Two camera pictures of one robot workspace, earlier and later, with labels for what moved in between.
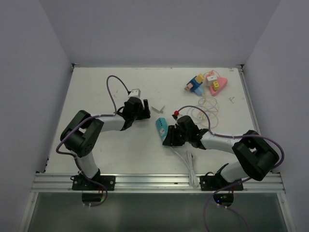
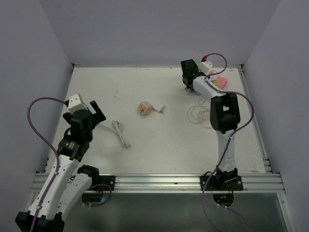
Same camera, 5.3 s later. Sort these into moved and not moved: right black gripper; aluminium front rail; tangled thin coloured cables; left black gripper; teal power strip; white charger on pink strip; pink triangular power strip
Moved: left black gripper; right black gripper; teal power strip
Not moved: pink triangular power strip; aluminium front rail; white charger on pink strip; tangled thin coloured cables
